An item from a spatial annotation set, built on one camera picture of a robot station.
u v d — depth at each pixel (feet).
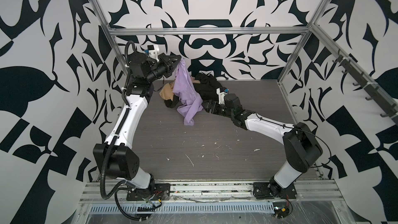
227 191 2.49
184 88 2.60
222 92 2.60
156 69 1.98
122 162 1.38
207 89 3.41
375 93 1.79
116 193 2.21
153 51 2.13
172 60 2.25
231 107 2.22
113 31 3.02
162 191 2.43
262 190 2.44
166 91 3.47
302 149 1.52
